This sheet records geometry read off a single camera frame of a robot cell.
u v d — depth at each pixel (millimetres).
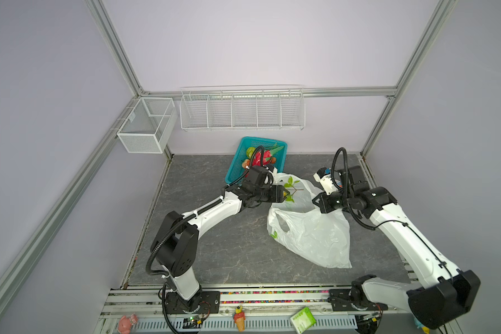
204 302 735
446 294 373
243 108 991
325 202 666
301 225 723
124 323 681
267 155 1087
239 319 689
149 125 1015
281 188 767
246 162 1117
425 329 670
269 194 751
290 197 789
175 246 455
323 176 680
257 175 660
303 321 684
